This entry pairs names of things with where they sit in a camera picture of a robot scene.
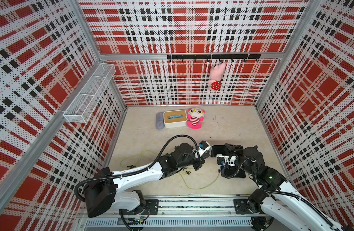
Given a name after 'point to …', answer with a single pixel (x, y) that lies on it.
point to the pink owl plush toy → (195, 116)
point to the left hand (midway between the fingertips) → (209, 154)
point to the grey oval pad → (159, 123)
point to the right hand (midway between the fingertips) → (229, 147)
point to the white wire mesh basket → (81, 110)
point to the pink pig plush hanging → (216, 74)
